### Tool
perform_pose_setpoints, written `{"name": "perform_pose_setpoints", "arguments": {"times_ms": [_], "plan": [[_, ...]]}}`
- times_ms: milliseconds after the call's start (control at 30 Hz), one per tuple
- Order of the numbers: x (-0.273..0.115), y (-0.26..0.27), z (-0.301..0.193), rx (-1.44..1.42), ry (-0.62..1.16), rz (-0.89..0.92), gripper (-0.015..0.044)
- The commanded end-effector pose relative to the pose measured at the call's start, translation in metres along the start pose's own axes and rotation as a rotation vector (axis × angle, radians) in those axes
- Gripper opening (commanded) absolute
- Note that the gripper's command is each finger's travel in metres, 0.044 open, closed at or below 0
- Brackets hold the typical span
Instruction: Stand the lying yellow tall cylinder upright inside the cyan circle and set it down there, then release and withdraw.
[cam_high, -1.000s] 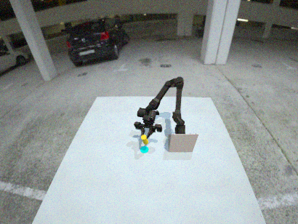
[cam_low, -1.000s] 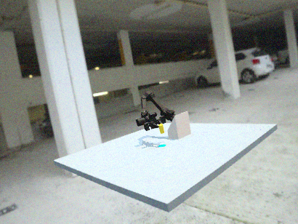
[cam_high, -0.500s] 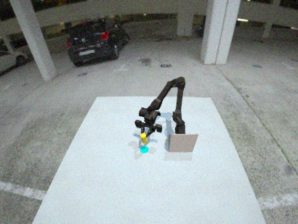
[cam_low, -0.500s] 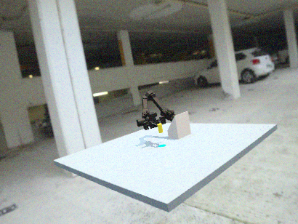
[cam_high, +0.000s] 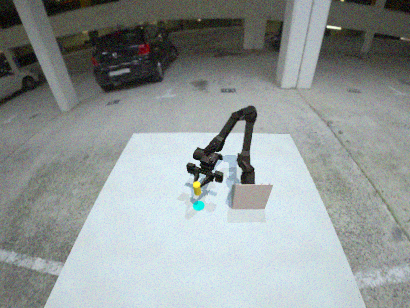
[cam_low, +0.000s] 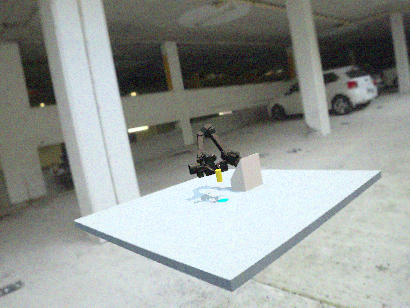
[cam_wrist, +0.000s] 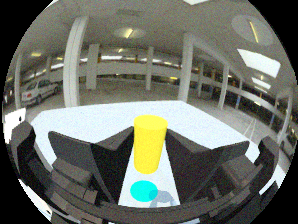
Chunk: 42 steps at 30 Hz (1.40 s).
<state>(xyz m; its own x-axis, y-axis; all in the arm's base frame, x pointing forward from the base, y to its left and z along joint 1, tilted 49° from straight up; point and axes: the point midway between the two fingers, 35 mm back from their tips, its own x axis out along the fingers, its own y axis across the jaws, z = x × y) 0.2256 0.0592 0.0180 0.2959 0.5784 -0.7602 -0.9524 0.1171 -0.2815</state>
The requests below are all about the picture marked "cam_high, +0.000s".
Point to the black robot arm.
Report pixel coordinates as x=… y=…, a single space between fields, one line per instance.
x=208 y=157

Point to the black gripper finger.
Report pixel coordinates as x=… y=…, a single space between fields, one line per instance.
x=196 y=174
x=207 y=179

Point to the yellow cylinder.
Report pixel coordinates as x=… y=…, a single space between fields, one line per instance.
x=196 y=187

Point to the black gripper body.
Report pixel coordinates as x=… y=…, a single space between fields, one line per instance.
x=204 y=169

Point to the cyan circle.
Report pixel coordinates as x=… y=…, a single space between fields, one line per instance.
x=198 y=205

